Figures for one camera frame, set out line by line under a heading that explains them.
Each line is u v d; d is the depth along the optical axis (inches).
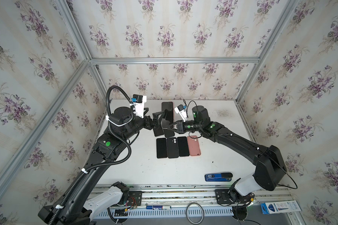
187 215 26.7
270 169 16.5
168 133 38.6
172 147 35.9
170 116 28.1
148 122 21.2
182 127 26.0
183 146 36.5
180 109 27.4
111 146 16.7
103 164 16.1
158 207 27.5
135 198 28.6
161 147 35.9
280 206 27.6
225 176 30.8
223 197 28.7
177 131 27.0
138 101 20.2
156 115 21.0
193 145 37.0
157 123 21.6
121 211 27.6
